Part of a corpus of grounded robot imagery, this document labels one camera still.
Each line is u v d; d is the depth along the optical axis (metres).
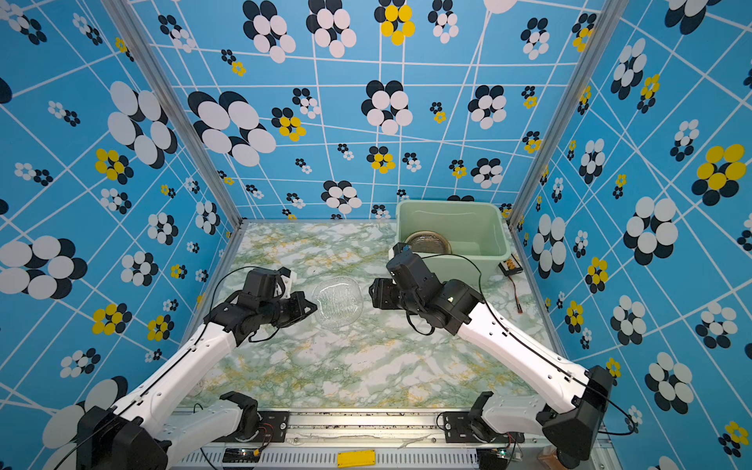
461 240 1.07
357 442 0.73
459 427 0.74
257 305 0.61
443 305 0.46
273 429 0.72
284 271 0.75
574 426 0.37
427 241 1.08
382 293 0.60
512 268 1.04
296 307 0.69
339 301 0.81
